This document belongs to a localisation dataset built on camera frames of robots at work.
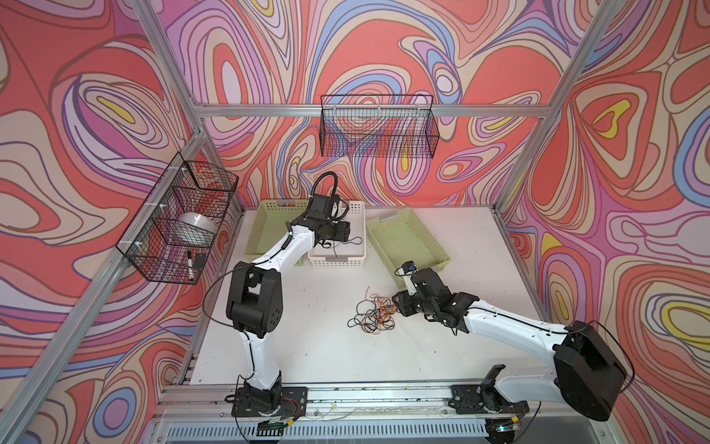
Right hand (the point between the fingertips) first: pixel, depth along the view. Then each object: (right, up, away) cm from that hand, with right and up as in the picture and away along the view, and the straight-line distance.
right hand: (401, 302), depth 86 cm
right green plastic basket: (+4, +20, +26) cm, 33 cm away
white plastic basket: (-20, +14, +19) cm, 31 cm away
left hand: (-18, +25, +9) cm, 32 cm away
